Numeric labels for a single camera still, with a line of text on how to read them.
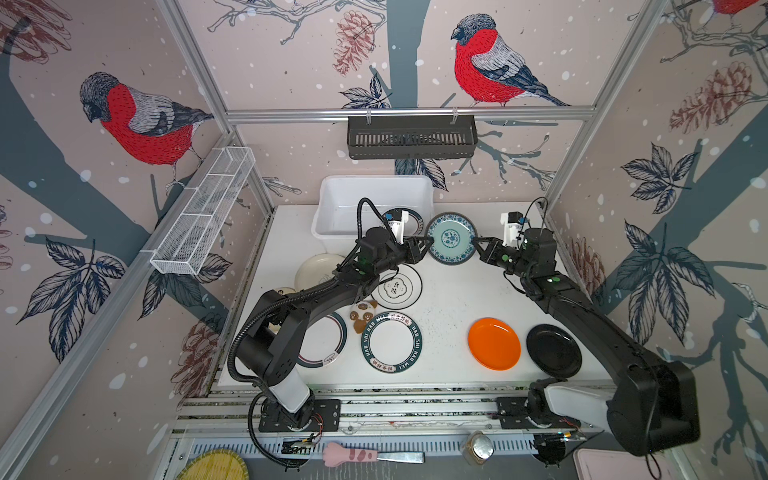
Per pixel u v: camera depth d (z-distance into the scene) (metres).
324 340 0.86
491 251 0.71
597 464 0.64
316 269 1.02
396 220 0.75
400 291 0.96
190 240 0.71
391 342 0.87
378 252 0.66
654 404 0.38
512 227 0.73
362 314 0.88
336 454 0.67
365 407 0.76
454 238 0.81
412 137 1.04
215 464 0.67
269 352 0.45
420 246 0.80
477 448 0.60
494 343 0.84
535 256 0.61
